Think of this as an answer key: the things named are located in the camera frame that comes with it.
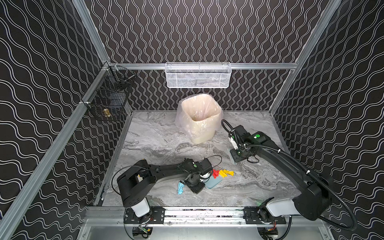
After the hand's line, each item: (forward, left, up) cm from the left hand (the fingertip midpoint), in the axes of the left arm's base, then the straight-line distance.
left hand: (201, 192), depth 79 cm
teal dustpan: (+7, -7, -3) cm, 10 cm away
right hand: (+17, -20, +11) cm, 28 cm away
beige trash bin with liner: (+44, +2, +13) cm, 46 cm away
